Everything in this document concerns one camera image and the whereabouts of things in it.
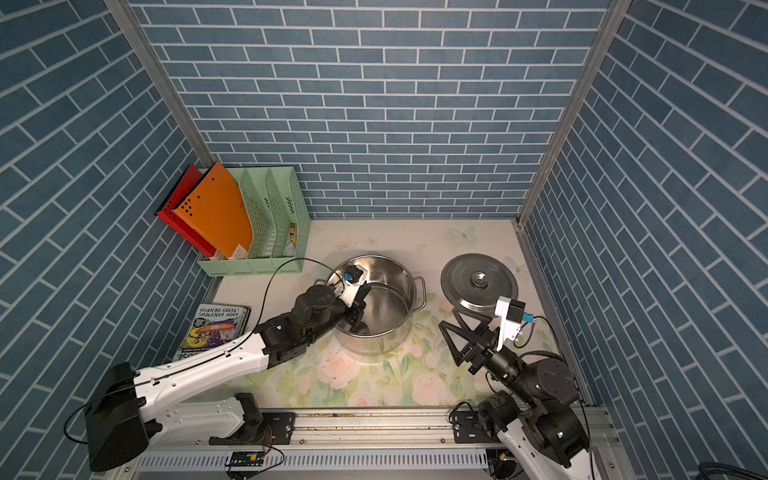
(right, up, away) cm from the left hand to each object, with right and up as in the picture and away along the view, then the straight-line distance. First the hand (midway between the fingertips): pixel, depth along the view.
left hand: (377, 290), depth 74 cm
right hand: (+16, -4, -17) cm, 24 cm away
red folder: (-59, +20, +8) cm, 63 cm away
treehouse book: (-50, -12, +13) cm, 53 cm away
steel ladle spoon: (-6, -13, +12) cm, 19 cm away
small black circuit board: (-32, -41, -2) cm, 52 cm away
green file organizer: (-41, +21, +41) cm, 62 cm away
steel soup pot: (+4, -5, +25) cm, 26 cm away
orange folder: (-53, +23, +20) cm, 61 cm away
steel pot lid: (+32, -1, +27) cm, 42 cm away
